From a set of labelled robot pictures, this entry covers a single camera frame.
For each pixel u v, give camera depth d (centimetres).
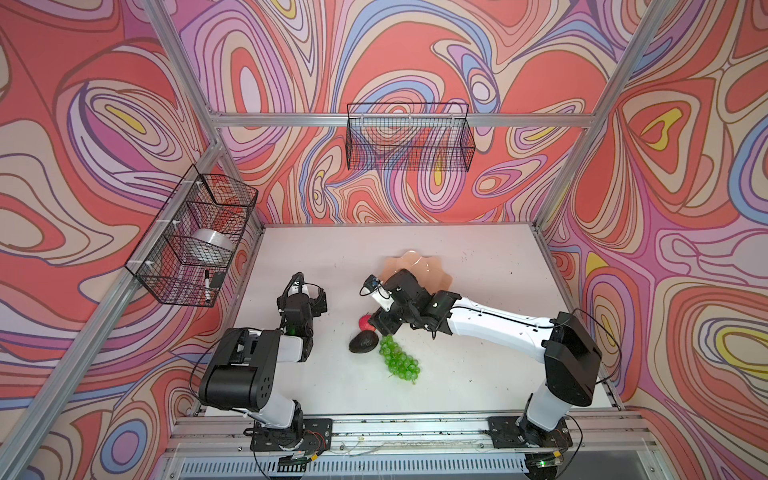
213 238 74
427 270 104
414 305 61
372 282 70
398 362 80
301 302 72
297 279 70
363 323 88
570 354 44
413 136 96
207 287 72
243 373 45
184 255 74
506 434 73
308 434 73
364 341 84
